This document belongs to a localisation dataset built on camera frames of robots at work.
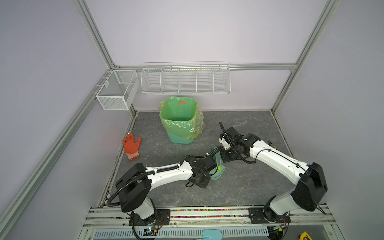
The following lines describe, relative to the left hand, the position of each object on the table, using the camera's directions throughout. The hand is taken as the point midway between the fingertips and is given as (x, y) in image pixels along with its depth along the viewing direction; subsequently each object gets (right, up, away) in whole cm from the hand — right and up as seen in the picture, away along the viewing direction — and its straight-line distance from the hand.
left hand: (201, 184), depth 80 cm
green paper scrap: (+11, +6, +9) cm, 15 cm away
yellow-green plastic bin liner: (-1, +32, +7) cm, 33 cm away
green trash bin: (-16, +38, +25) cm, 48 cm away
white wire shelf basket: (-11, +67, +28) cm, 73 cm away
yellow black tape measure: (+47, -19, -12) cm, 52 cm away
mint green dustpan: (+8, +16, -7) cm, 19 cm away
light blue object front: (+5, -19, -11) cm, 22 cm away
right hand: (+12, +14, +1) cm, 18 cm away
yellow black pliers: (+47, +20, +22) cm, 56 cm away
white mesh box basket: (-57, +57, +23) cm, 84 cm away
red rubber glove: (-48, +17, +22) cm, 56 cm away
